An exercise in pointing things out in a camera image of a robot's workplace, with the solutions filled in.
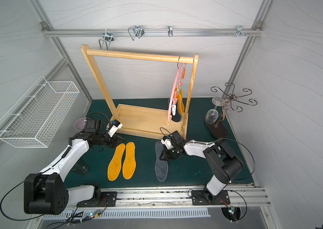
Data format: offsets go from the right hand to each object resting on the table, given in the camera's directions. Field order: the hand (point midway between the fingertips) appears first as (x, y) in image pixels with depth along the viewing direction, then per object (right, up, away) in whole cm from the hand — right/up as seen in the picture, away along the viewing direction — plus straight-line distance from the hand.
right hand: (162, 157), depth 88 cm
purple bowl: (-59, +20, +12) cm, 64 cm away
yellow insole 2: (-20, -4, -4) cm, 20 cm away
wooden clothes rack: (-18, +21, +20) cm, 34 cm away
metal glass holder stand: (+41, +15, +12) cm, 46 cm away
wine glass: (+30, +27, -6) cm, 40 cm away
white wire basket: (-62, +24, -22) cm, 70 cm away
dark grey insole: (0, -6, -5) cm, 8 cm away
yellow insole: (-28, -4, -5) cm, 29 cm away
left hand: (-25, +13, -5) cm, 28 cm away
